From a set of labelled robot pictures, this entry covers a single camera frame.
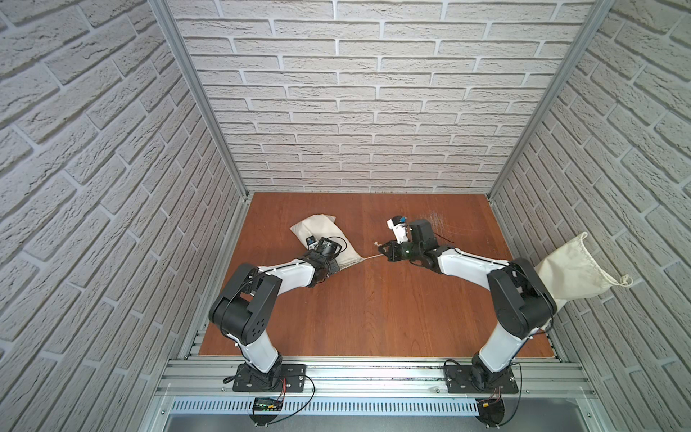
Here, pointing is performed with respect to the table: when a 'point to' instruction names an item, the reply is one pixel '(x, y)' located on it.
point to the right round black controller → (491, 411)
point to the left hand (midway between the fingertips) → (327, 257)
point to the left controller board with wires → (265, 409)
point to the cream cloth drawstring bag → (325, 227)
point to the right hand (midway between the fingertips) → (374, 250)
